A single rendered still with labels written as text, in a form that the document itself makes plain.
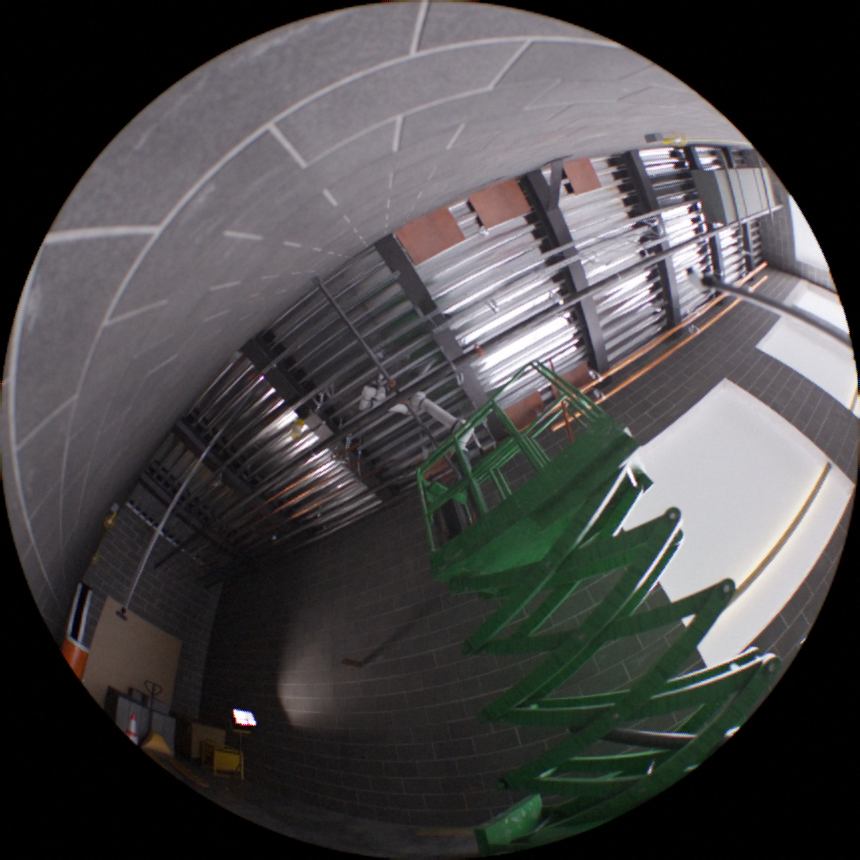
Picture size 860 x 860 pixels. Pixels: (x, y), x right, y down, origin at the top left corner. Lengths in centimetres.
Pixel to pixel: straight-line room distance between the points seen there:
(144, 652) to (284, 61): 728
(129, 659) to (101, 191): 702
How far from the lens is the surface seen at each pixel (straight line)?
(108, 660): 707
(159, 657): 727
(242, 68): 36
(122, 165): 37
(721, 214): 531
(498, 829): 215
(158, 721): 601
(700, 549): 333
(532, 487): 177
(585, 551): 166
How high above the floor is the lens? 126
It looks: 57 degrees up
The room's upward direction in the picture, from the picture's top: 16 degrees counter-clockwise
